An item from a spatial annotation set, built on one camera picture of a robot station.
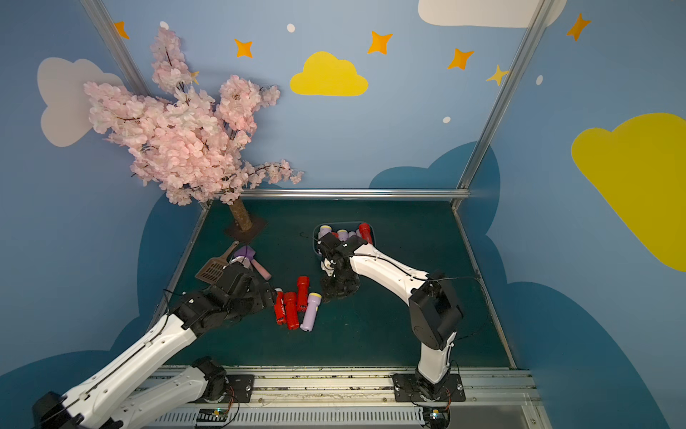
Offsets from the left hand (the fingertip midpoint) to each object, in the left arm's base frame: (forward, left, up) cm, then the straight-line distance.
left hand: (267, 294), depth 78 cm
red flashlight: (+2, -5, -11) cm, 13 cm away
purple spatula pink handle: (+22, +15, -12) cm, 29 cm away
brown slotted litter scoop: (+15, +27, -14) cm, 34 cm away
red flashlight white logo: (+32, -19, -11) cm, 39 cm away
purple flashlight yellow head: (-1, -12, -11) cm, 17 cm away
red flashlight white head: (-2, -2, -12) cm, 12 cm away
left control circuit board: (-29, +13, -16) cm, 35 cm away
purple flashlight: (+30, -15, -6) cm, 34 cm away
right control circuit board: (-28, -50, -17) cm, 59 cm away
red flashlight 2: (+6, -9, -11) cm, 15 cm away
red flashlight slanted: (+31, -31, -8) cm, 44 cm away
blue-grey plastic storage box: (+35, -25, -11) cm, 45 cm away
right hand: (+2, -20, -4) cm, 20 cm away
